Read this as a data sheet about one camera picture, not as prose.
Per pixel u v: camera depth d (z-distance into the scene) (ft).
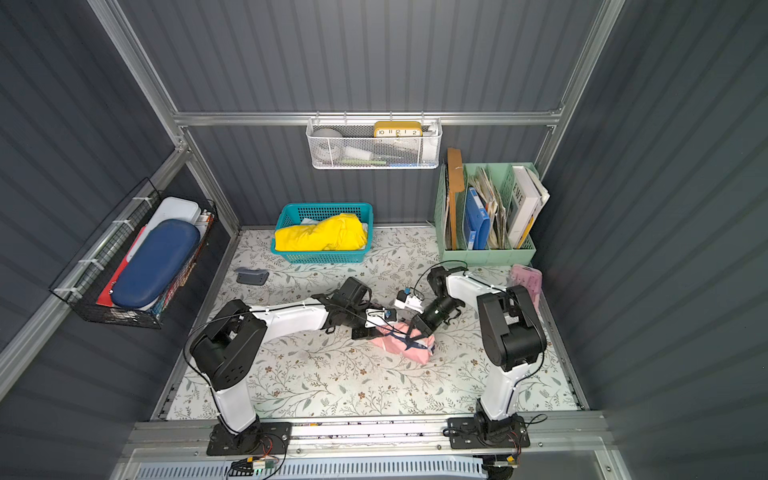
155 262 2.22
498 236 3.37
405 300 2.71
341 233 3.35
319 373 2.77
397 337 2.77
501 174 3.45
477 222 3.16
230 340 1.74
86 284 2.02
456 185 2.86
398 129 2.85
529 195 3.09
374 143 2.96
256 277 3.41
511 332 1.64
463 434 2.40
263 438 2.38
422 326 2.56
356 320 2.60
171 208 2.56
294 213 3.81
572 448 2.38
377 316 2.57
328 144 2.71
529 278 3.41
